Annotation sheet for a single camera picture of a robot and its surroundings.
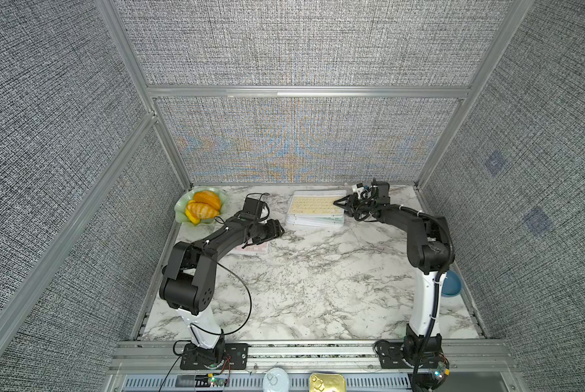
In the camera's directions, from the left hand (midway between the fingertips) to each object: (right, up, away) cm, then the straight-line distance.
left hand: (282, 230), depth 93 cm
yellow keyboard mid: (+14, +11, +11) cm, 21 cm away
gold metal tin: (+13, -39, -27) cm, 49 cm away
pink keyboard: (-9, -7, +4) cm, 12 cm away
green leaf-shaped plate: (-45, +10, +13) cm, 48 cm away
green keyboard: (+20, +3, +10) cm, 23 cm away
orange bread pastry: (-33, +10, +10) cm, 36 cm away
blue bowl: (+60, -19, -8) cm, 63 cm away
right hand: (+21, +13, +6) cm, 25 cm away
